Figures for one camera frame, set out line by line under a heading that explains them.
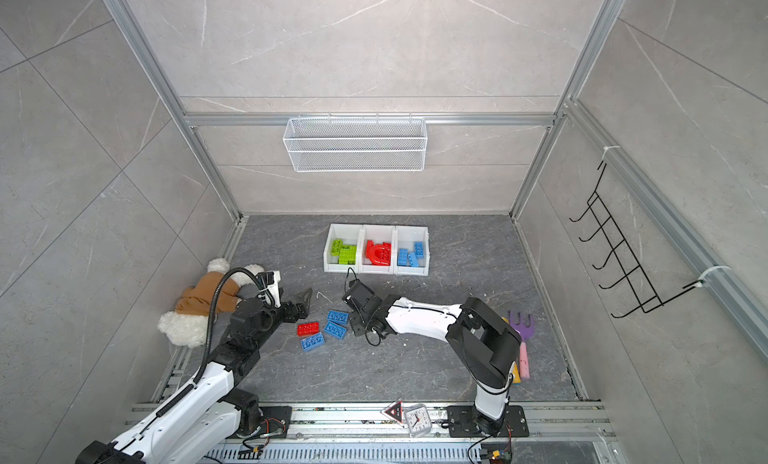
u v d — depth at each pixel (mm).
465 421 735
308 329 880
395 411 747
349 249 1040
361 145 1005
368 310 674
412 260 1036
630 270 631
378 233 1048
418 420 728
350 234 1081
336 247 1046
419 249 1072
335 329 880
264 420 729
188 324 838
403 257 1042
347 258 1032
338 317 903
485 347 459
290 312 727
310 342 858
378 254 1040
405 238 1100
